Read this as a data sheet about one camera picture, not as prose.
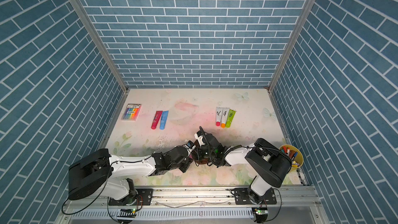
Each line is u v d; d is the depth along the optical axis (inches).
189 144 29.9
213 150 27.2
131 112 41.3
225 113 41.2
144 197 29.0
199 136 31.7
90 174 16.9
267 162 18.3
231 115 41.0
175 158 25.7
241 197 29.0
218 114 41.0
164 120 40.1
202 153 30.3
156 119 40.1
